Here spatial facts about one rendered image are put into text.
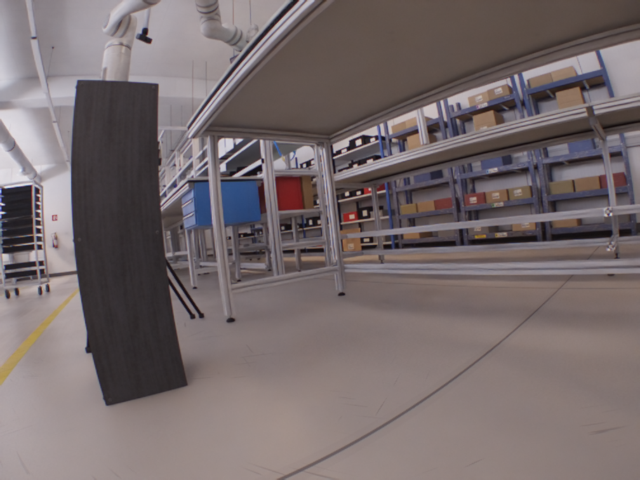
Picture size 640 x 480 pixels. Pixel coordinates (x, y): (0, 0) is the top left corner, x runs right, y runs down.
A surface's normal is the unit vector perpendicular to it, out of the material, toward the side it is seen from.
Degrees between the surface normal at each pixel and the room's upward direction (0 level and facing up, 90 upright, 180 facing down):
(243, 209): 90
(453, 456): 0
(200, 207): 90
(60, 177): 90
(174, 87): 90
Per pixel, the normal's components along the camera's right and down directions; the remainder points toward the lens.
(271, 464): -0.11, -0.99
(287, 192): 0.58, -0.05
